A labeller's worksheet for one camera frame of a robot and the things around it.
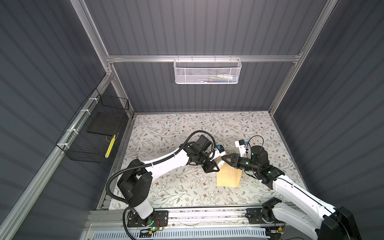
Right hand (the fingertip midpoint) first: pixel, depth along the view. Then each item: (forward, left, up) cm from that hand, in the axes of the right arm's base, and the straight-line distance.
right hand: (224, 159), depth 77 cm
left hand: (-3, +3, -5) cm, 6 cm away
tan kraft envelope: (-2, -4, -16) cm, 17 cm away
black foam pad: (+13, +61, +15) cm, 64 cm away
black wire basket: (+7, +67, +13) cm, 69 cm away
